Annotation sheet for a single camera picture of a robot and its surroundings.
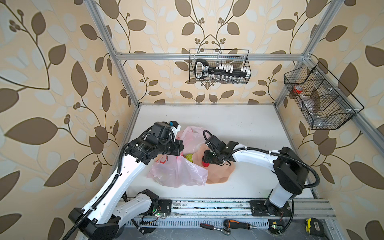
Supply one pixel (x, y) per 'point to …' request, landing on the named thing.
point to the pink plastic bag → (174, 171)
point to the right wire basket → (325, 104)
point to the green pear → (189, 157)
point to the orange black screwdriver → (232, 224)
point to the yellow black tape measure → (314, 227)
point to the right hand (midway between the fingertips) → (205, 161)
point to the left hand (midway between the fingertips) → (185, 146)
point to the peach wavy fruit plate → (216, 173)
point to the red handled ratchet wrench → (225, 230)
